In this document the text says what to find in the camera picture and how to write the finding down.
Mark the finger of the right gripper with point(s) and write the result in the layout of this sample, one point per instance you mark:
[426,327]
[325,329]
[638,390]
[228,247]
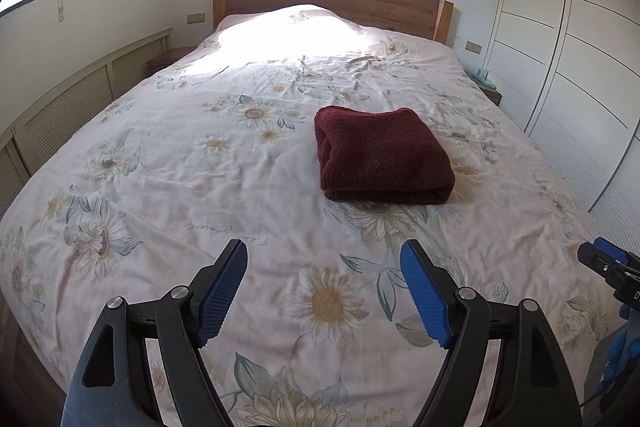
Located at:
[610,249]
[594,259]

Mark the floral white bed cover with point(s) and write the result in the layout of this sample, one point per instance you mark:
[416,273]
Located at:
[220,146]

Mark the left wooden nightstand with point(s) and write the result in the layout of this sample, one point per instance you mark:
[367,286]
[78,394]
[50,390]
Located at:
[168,58]

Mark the left wall switch plate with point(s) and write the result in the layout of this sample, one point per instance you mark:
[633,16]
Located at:
[195,18]

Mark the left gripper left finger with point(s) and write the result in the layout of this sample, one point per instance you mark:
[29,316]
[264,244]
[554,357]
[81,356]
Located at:
[112,384]

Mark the dark red knitted sweater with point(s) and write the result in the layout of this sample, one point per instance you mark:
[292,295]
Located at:
[389,157]

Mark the wooden headboard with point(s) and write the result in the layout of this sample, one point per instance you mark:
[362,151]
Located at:
[429,19]

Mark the right wall switch plate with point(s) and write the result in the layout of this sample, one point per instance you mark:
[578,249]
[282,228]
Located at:
[473,47]

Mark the wooden nightstand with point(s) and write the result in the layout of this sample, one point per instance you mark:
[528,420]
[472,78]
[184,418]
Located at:
[491,92]
[168,58]

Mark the tissue box on nightstand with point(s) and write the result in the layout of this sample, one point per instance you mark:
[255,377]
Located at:
[481,74]

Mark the beige louvered radiator cabinet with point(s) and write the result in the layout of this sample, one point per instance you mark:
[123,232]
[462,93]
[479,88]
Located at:
[49,123]

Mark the blue gloved right hand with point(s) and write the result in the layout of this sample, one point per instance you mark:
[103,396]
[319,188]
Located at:
[624,350]

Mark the wall switch plate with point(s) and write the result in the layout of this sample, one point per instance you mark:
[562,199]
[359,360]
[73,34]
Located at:
[473,47]
[195,18]

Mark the white sliding wardrobe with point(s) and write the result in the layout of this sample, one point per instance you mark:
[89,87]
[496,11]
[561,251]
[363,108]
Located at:
[568,73]

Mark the right wooden nightstand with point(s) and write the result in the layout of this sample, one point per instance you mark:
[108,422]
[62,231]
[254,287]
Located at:
[491,92]

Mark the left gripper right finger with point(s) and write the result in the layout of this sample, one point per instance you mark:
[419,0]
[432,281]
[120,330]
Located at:
[532,384]

